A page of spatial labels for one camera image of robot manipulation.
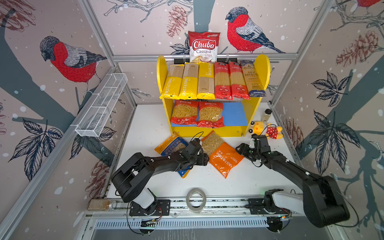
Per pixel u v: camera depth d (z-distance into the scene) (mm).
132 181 438
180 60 923
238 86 683
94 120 712
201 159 778
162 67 815
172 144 925
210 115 908
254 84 699
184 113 901
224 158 876
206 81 737
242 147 817
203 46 832
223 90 671
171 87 699
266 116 1043
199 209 701
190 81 732
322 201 408
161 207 730
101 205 712
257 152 690
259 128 978
